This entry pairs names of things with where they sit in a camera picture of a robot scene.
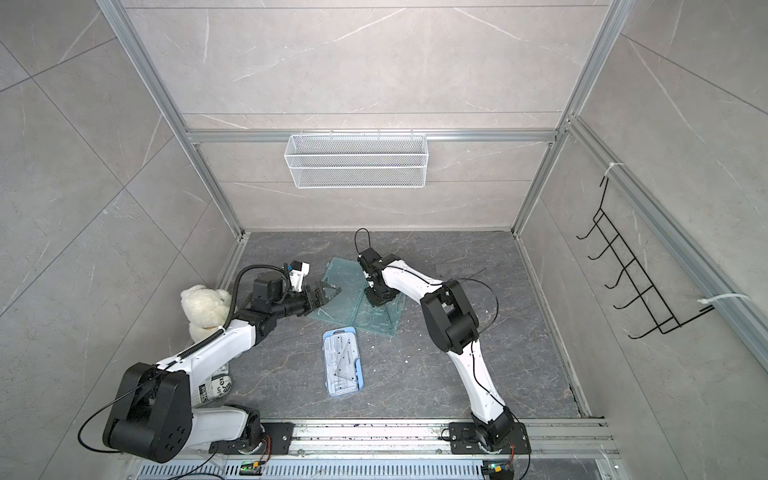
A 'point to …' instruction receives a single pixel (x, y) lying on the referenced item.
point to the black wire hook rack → (648, 292)
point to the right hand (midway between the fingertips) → (382, 299)
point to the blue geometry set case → (343, 369)
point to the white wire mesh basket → (360, 161)
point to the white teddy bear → (206, 310)
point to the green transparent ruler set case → (352, 304)
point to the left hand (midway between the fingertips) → (335, 290)
